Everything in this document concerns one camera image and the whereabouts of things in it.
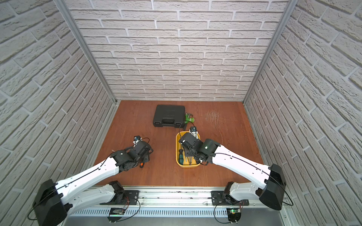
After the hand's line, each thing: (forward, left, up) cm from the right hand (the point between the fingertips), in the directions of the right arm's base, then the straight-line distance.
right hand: (190, 147), depth 76 cm
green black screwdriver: (-1, +6, -12) cm, 14 cm away
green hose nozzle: (+31, -2, -13) cm, 34 cm away
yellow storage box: (+7, +7, -12) cm, 16 cm away
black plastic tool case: (+33, +14, -12) cm, 37 cm away
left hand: (+2, +26, -7) cm, 27 cm away
